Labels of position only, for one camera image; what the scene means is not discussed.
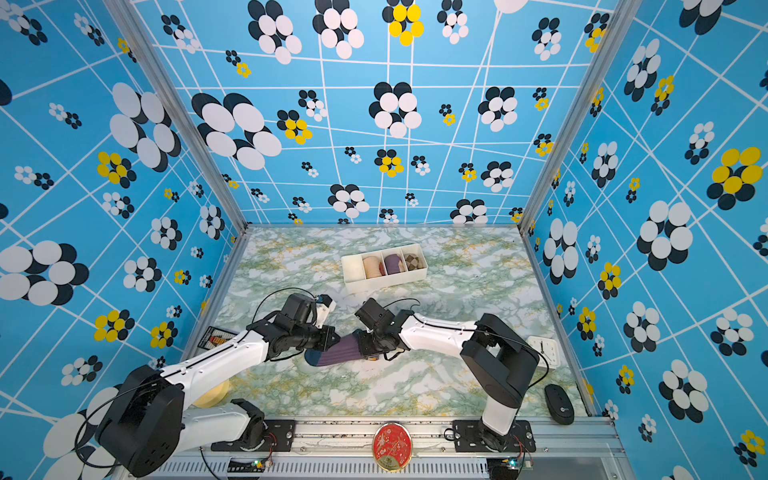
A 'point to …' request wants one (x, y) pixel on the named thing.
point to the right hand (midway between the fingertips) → (363, 348)
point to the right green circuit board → (513, 463)
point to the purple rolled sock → (392, 263)
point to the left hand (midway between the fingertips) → (342, 338)
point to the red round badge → (392, 446)
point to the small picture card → (214, 335)
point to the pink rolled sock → (372, 266)
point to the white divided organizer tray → (354, 273)
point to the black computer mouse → (559, 404)
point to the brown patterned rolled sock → (412, 261)
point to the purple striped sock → (346, 348)
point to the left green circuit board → (246, 467)
